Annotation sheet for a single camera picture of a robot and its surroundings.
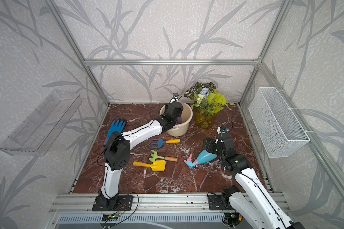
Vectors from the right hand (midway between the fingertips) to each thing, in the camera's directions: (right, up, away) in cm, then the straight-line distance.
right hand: (208, 140), depth 78 cm
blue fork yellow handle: (-29, -5, +18) cm, 35 cm away
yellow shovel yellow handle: (-29, -17, +7) cm, 34 cm away
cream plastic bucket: (-15, +5, +9) cm, 18 cm away
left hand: (-19, +21, +12) cm, 31 cm away
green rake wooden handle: (-31, -12, +11) cm, 36 cm away
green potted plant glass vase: (+2, +22, +15) cm, 26 cm away
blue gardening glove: (-62, +6, +26) cm, 68 cm away
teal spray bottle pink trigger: (-2, -11, +6) cm, 13 cm away
